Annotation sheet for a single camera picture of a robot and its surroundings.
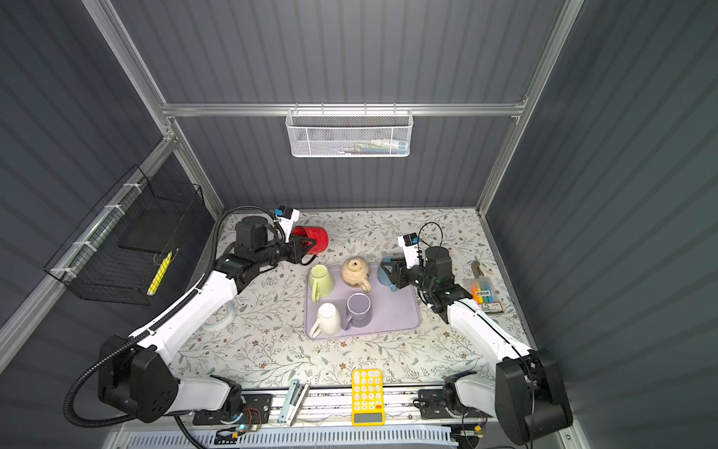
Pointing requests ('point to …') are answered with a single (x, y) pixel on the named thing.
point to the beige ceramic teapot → (354, 271)
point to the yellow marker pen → (159, 274)
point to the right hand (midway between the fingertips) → (391, 264)
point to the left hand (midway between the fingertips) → (315, 240)
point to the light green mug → (321, 282)
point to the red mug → (318, 233)
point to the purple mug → (358, 311)
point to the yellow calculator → (367, 398)
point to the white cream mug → (328, 322)
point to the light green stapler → (294, 402)
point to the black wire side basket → (122, 252)
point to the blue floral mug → (382, 276)
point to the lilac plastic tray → (391, 311)
